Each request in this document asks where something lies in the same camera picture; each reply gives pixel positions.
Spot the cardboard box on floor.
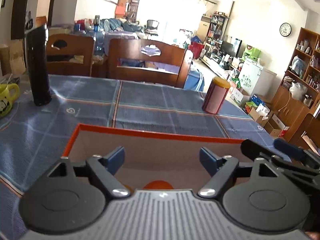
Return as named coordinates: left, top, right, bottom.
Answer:
left=264, top=114, right=290, bottom=138

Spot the wooden bookshelf right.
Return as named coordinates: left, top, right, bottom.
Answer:
left=271, top=28, right=319, bottom=140

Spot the blue plaid tablecloth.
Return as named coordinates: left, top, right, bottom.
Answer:
left=1, top=75, right=273, bottom=239

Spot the orange fruit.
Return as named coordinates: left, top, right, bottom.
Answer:
left=143, top=180, right=174, bottom=190

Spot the orange rimmed cardboard box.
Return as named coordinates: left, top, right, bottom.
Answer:
left=63, top=124, right=250, bottom=191

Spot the white small refrigerator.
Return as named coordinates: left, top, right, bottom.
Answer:
left=239, top=59, right=276, bottom=96

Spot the maroon canister yellow lid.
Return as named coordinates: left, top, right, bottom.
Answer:
left=202, top=76, right=231, bottom=114

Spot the black television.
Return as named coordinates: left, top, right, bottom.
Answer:
left=221, top=37, right=242, bottom=57

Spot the wooden chair left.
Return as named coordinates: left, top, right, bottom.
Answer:
left=46, top=34, right=95, bottom=76

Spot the wooden chair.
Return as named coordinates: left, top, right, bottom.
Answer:
left=46, top=34, right=95, bottom=76
left=106, top=38, right=193, bottom=88

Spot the wooden chair middle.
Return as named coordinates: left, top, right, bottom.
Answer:
left=106, top=38, right=193, bottom=88

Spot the black thermos bottle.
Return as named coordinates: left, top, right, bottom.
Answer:
left=25, top=24, right=52, bottom=106

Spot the tall dark bookshelf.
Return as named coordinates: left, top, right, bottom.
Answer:
left=204, top=12, right=229, bottom=45

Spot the round wall clock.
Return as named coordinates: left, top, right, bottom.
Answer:
left=279, top=23, right=292, bottom=37

